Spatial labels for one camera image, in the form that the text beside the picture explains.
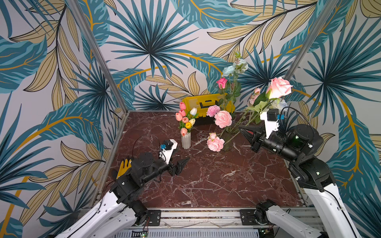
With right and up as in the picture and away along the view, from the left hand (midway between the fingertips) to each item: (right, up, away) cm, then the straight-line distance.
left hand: (183, 156), depth 64 cm
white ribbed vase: (0, +4, +26) cm, 26 cm away
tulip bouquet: (+1, +15, +9) cm, 18 cm away
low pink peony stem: (+13, +6, -3) cm, 15 cm away
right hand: (+21, +13, -10) cm, 27 cm away
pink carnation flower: (+14, +21, +10) cm, 27 cm away
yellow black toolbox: (+11, +29, +37) cm, 48 cm away
